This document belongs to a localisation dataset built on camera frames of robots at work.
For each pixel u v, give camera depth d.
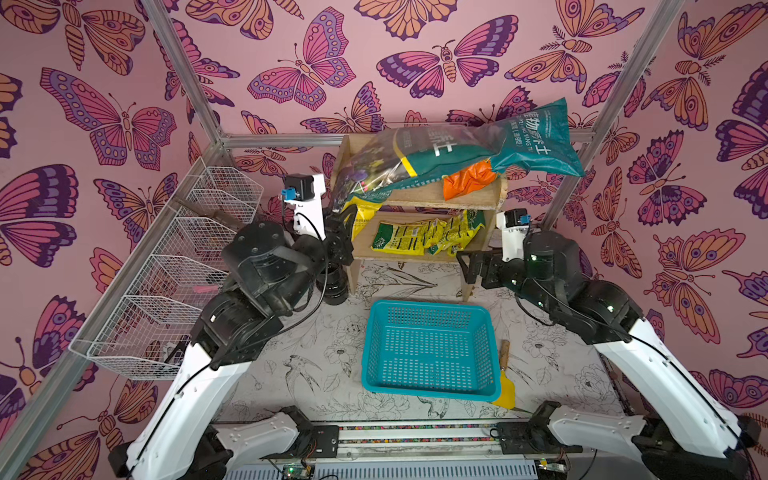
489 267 0.52
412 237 0.85
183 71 0.76
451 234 0.80
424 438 0.75
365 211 0.52
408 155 0.41
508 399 0.80
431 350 0.90
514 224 0.51
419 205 0.69
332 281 0.92
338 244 0.42
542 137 0.63
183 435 0.35
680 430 0.38
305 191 0.39
